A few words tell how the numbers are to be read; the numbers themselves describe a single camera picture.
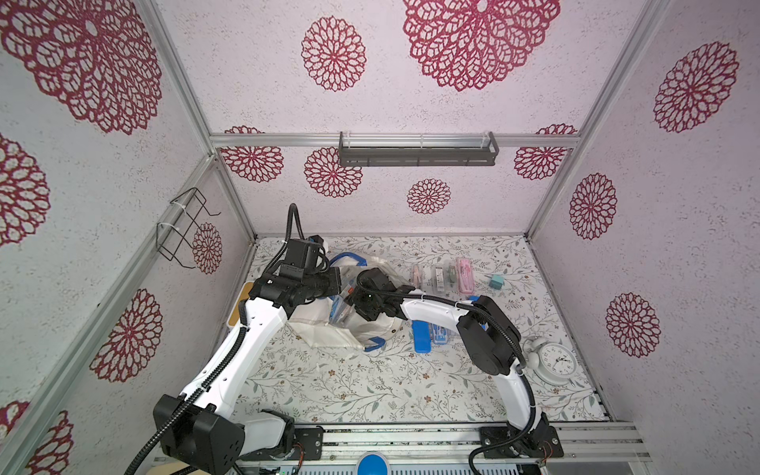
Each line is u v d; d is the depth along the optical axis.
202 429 0.37
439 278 1.06
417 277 1.06
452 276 1.06
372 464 0.70
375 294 0.75
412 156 0.89
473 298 1.03
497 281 1.06
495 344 0.54
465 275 1.07
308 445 0.73
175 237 0.76
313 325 0.78
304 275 0.56
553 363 0.83
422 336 0.92
